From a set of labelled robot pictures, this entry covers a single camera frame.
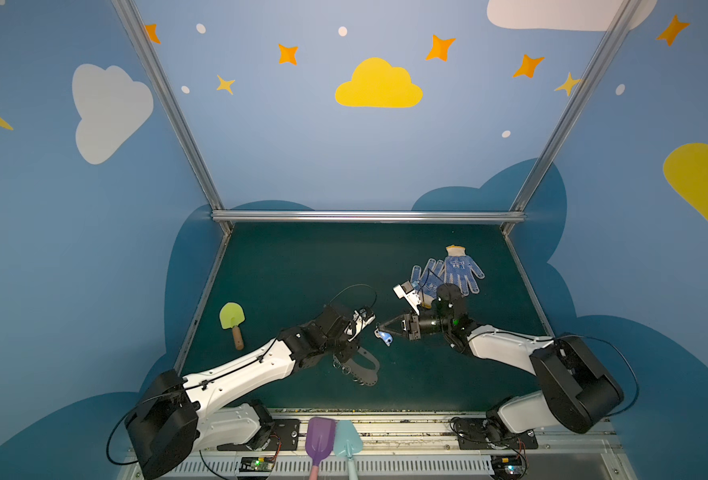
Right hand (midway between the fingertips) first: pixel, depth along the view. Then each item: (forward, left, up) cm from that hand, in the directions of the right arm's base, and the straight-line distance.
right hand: (383, 327), depth 77 cm
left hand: (0, +6, -5) cm, 8 cm away
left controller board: (-30, +30, -16) cm, 45 cm away
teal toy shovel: (-25, +8, -13) cm, 29 cm away
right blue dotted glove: (+32, -29, -17) cm, 47 cm away
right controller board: (-27, -31, -17) cm, 44 cm away
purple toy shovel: (-25, +15, -15) cm, 33 cm away
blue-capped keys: (-2, -1, -1) cm, 2 cm away
